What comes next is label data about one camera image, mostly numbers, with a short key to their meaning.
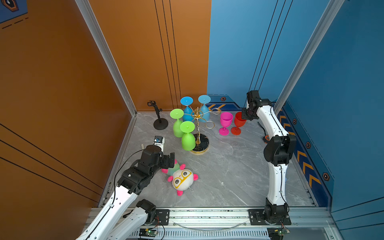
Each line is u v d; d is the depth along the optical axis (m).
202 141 1.00
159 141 0.63
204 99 0.86
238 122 0.95
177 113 0.79
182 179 0.79
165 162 0.64
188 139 0.78
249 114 0.83
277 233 0.70
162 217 0.74
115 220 0.43
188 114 0.88
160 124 1.12
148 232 0.70
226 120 0.95
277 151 0.58
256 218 0.72
